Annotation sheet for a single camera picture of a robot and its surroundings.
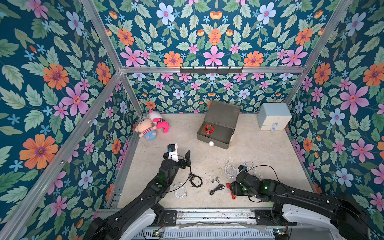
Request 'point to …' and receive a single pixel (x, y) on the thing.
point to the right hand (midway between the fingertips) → (232, 189)
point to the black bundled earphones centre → (220, 186)
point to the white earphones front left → (180, 193)
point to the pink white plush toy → (156, 118)
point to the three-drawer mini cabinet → (220, 119)
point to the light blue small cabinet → (273, 116)
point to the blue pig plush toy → (148, 131)
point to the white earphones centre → (230, 170)
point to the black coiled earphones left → (196, 181)
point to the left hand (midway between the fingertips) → (184, 150)
